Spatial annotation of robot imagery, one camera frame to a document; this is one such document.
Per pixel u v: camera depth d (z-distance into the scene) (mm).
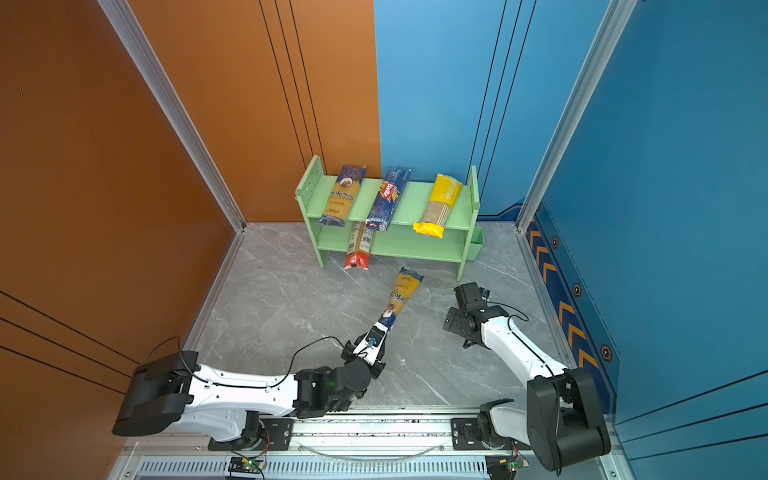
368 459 708
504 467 699
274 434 740
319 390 587
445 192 870
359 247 915
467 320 630
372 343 610
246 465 709
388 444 725
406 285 840
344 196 868
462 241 996
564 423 407
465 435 725
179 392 467
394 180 910
